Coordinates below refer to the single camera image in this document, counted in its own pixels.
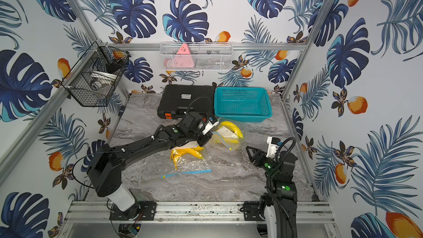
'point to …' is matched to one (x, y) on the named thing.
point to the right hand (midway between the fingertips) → (250, 148)
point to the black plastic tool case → (177, 101)
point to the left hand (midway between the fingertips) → (211, 130)
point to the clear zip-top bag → (229, 134)
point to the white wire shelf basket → (196, 55)
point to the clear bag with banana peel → (188, 161)
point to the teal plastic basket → (243, 104)
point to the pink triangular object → (183, 58)
